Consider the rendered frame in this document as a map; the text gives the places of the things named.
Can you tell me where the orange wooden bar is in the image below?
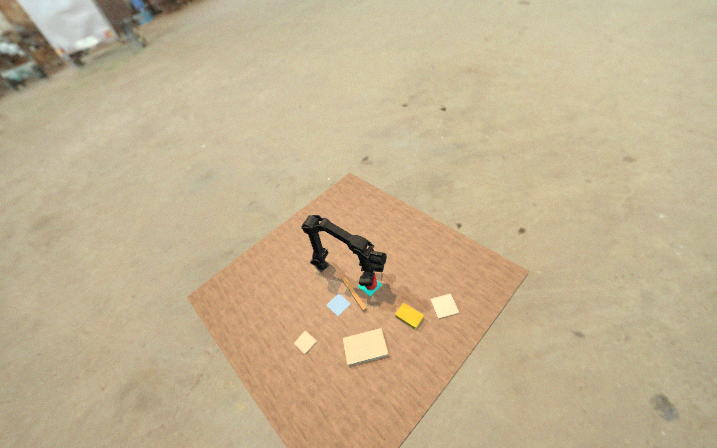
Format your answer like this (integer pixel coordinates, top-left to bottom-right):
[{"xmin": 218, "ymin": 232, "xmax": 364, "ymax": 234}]
[{"xmin": 342, "ymin": 278, "xmax": 367, "ymax": 311}]

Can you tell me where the red cup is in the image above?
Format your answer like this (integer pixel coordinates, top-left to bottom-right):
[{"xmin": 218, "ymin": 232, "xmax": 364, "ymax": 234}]
[{"xmin": 365, "ymin": 274, "xmax": 378, "ymax": 291}]

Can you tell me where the yellow block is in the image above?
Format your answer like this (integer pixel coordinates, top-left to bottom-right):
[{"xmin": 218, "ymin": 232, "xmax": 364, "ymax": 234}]
[{"xmin": 395, "ymin": 303, "xmax": 423, "ymax": 330}]

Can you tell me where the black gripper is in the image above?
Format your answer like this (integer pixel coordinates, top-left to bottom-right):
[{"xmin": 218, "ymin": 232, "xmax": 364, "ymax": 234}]
[{"xmin": 359, "ymin": 262, "xmax": 375, "ymax": 286}]

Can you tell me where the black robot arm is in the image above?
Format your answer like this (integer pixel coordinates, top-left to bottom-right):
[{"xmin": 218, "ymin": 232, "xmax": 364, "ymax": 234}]
[{"xmin": 301, "ymin": 215, "xmax": 387, "ymax": 273}]

